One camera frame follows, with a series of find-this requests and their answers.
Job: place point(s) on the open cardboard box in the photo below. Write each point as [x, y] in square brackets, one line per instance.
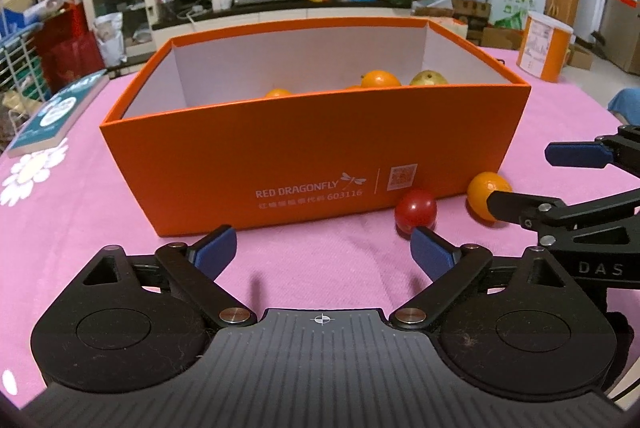
[500, 38]

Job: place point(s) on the orange and white can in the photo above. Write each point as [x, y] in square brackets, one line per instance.
[547, 52]

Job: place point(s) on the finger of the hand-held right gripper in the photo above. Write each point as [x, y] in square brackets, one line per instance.
[525, 208]
[575, 153]

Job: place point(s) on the yellow green mango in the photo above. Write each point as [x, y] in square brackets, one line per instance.
[427, 78]

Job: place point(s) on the orange cardboard box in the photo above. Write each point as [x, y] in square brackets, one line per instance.
[250, 147]

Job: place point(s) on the red cherry tomato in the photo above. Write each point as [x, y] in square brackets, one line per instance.
[415, 208]

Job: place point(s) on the white glass door cabinet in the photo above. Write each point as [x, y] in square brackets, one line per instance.
[120, 2]

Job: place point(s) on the teal book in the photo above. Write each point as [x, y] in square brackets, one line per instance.
[55, 112]

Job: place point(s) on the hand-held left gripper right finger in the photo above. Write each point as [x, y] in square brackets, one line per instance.
[430, 253]

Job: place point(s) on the pink floral tablecloth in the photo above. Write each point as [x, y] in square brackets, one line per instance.
[325, 268]

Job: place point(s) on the red bags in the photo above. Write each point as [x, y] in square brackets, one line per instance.
[65, 52]

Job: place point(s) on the white plastic bag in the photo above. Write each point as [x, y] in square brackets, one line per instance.
[110, 37]

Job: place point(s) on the large orange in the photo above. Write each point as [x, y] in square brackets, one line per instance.
[380, 80]

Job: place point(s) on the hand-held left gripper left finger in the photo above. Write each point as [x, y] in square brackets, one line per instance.
[217, 250]

